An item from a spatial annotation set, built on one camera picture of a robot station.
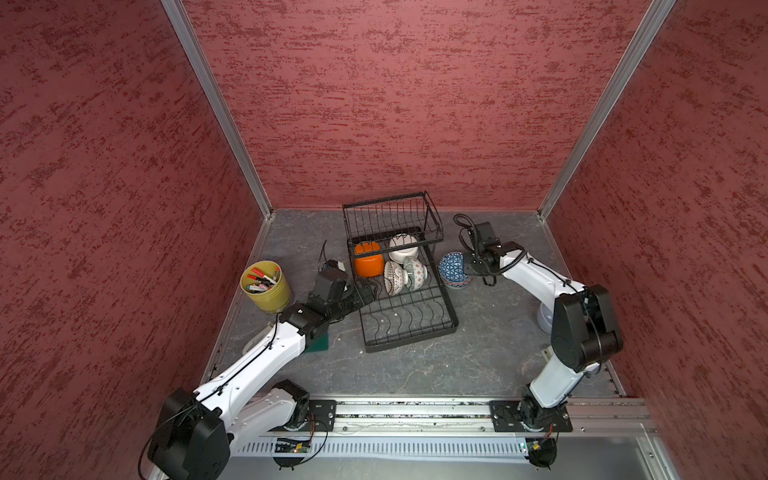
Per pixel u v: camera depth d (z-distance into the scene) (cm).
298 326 55
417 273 90
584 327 47
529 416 66
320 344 87
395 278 89
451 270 98
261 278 88
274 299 85
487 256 68
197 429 38
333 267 74
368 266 97
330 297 62
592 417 76
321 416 74
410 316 90
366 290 73
